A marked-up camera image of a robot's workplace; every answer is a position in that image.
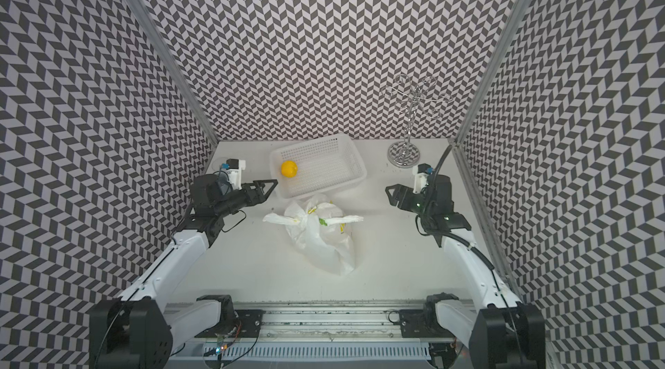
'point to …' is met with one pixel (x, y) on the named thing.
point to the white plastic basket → (325, 165)
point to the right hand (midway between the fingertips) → (395, 195)
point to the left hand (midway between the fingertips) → (270, 185)
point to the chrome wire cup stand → (405, 154)
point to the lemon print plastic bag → (322, 231)
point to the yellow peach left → (289, 169)
